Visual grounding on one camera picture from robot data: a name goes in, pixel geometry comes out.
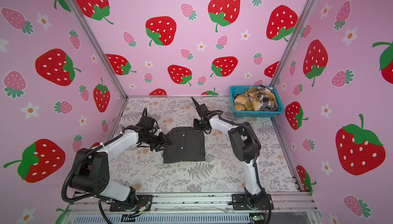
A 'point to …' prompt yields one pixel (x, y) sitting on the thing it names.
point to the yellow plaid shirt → (250, 100)
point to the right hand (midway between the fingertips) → (194, 126)
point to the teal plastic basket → (236, 90)
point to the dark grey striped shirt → (188, 145)
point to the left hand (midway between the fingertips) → (170, 144)
